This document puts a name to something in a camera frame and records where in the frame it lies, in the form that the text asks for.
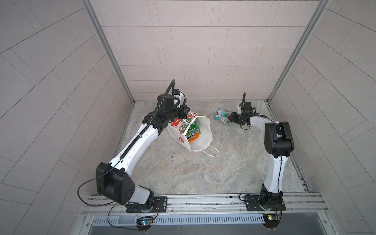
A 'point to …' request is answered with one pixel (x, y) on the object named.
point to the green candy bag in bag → (193, 128)
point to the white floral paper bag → (178, 129)
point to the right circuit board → (271, 220)
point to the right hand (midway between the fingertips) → (231, 117)
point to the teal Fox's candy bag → (223, 115)
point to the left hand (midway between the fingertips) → (192, 106)
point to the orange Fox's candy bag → (195, 137)
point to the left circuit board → (144, 223)
